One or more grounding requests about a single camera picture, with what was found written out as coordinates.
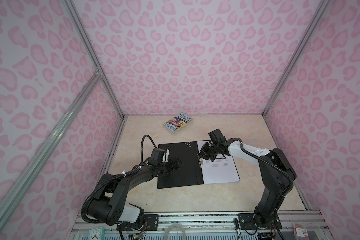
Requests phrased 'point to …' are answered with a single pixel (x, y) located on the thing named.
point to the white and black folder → (196, 170)
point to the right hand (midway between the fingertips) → (197, 152)
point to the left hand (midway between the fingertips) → (178, 165)
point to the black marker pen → (238, 229)
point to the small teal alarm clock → (97, 234)
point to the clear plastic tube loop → (166, 232)
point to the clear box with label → (300, 234)
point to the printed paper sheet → (219, 171)
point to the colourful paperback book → (177, 122)
